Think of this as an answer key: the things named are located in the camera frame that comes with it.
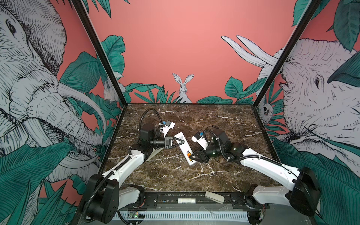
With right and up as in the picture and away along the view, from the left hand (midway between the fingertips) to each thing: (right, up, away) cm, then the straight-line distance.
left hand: (182, 143), depth 70 cm
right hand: (+4, -7, +1) cm, 8 cm away
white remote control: (+1, -3, +2) cm, 4 cm away
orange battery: (+3, -6, +1) cm, 7 cm away
